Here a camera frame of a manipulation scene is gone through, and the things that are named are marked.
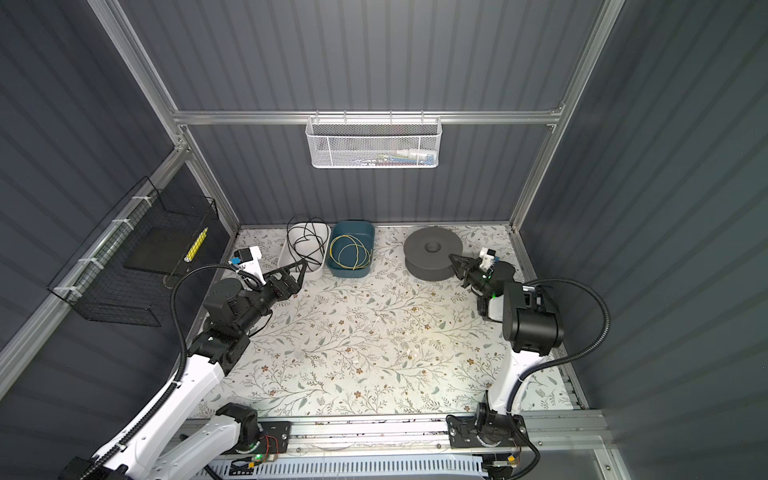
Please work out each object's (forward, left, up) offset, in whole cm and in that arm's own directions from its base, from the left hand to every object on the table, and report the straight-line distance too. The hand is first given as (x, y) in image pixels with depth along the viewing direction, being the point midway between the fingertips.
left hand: (297, 264), depth 73 cm
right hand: (+11, -43, -14) cm, 47 cm away
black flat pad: (+7, +35, 0) cm, 35 cm away
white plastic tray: (+24, +14, -26) cm, 38 cm away
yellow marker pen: (+9, +28, -1) cm, 29 cm away
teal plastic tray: (+35, -14, -23) cm, 44 cm away
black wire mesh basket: (0, +41, 0) cm, 41 cm away
